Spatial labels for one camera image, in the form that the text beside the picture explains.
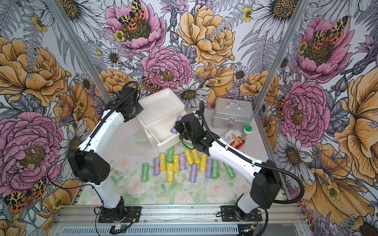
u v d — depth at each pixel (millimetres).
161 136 825
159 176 872
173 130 739
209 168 874
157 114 856
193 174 854
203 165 898
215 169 876
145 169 874
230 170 869
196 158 917
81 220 744
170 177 838
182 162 917
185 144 652
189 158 922
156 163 896
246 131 972
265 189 411
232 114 999
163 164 894
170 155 941
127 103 613
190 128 578
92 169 470
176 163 900
